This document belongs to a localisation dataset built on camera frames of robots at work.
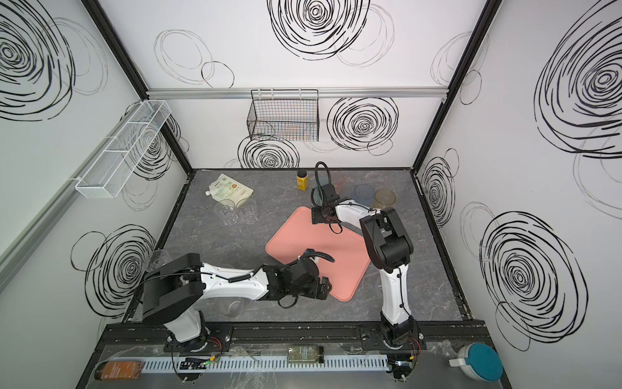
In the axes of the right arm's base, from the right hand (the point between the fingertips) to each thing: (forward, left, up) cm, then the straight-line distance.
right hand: (318, 216), depth 101 cm
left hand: (-29, -3, +1) cm, 29 cm away
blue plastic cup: (+6, -19, +7) cm, 22 cm away
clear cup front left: (-36, +28, -1) cm, 45 cm away
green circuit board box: (-49, +3, +2) cm, 49 cm away
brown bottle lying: (-53, +54, +3) cm, 76 cm away
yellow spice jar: (+15, +7, +6) cm, 18 cm away
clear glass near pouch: (+1, +39, +1) cm, 39 cm away
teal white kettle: (-50, -44, +5) cm, 67 cm away
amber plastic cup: (+2, -26, +10) cm, 28 cm away
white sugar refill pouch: (+15, +43, 0) cm, 46 cm away
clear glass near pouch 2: (+2, +30, +1) cm, 30 cm away
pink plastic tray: (-20, -10, +12) cm, 26 cm away
